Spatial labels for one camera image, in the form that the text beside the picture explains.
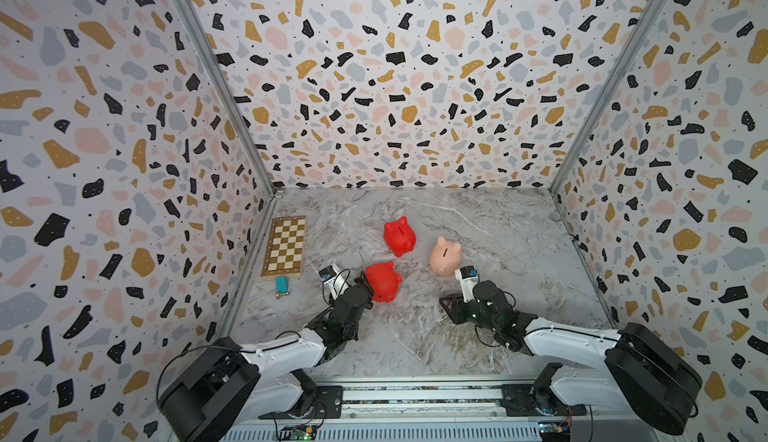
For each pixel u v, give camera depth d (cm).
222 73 87
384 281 88
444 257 92
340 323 65
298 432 70
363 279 85
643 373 43
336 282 73
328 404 73
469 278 78
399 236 98
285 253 100
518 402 73
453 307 78
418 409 73
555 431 71
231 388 41
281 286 94
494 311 66
